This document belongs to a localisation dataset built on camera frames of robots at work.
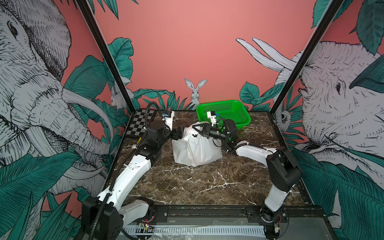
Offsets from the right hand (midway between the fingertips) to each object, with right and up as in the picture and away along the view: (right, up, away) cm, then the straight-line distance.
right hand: (192, 127), depth 75 cm
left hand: (-7, +3, +1) cm, 7 cm away
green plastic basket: (+30, +14, +47) cm, 58 cm away
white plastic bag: (+2, -13, +5) cm, 13 cm away
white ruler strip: (+2, -50, -5) cm, 50 cm away
